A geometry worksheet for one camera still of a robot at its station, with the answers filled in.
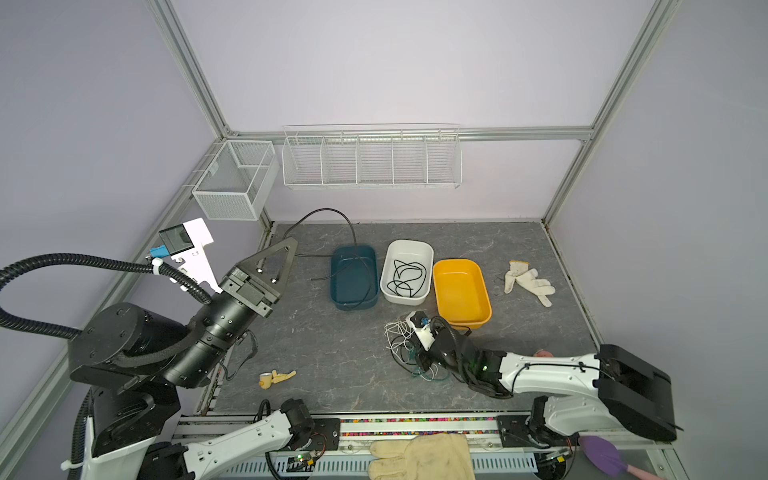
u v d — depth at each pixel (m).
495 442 0.74
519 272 1.05
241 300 0.32
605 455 0.71
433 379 0.83
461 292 1.03
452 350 0.58
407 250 1.10
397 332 0.79
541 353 0.85
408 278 1.04
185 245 0.33
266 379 0.81
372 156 0.98
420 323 0.68
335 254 1.05
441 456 0.71
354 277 1.02
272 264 1.08
